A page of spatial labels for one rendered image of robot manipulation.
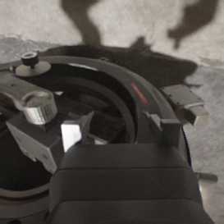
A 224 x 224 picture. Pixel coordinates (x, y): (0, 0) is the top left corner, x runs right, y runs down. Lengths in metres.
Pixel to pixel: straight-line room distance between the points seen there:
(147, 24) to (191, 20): 0.20
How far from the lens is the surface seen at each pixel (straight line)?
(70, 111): 0.25
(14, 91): 0.46
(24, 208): 0.42
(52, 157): 0.23
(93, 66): 0.56
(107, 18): 0.87
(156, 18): 0.87
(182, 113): 0.49
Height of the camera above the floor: 0.85
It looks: 50 degrees down
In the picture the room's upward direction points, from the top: 170 degrees counter-clockwise
